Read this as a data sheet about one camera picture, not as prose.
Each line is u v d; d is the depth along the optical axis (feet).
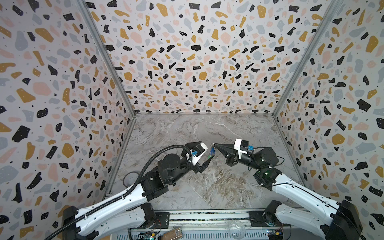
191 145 1.91
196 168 1.79
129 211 1.94
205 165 1.86
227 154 1.93
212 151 1.98
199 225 2.40
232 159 1.88
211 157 2.00
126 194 1.46
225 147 1.91
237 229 2.35
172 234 2.21
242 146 1.66
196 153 1.65
